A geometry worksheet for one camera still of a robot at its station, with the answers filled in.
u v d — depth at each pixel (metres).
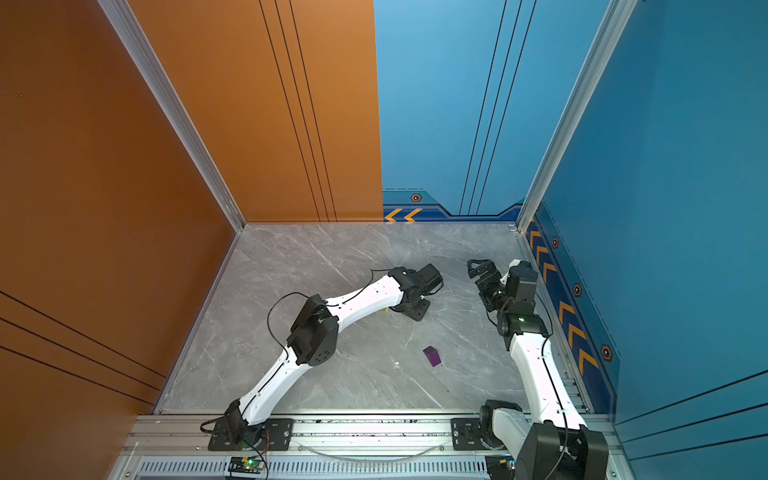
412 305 0.81
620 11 0.69
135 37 0.73
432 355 0.85
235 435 0.63
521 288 0.60
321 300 0.60
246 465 0.71
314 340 0.59
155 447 0.73
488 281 0.71
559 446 0.39
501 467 0.70
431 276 0.77
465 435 0.72
